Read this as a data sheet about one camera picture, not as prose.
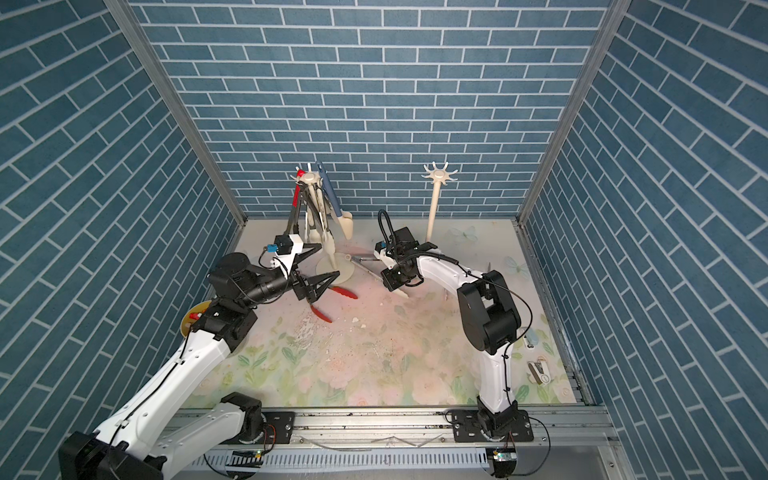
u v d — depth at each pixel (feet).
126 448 1.26
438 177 2.50
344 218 2.84
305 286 2.10
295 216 2.71
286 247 1.86
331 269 3.45
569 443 2.36
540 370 2.70
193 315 2.54
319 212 2.58
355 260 3.13
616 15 2.33
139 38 2.42
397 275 2.72
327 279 2.06
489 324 1.71
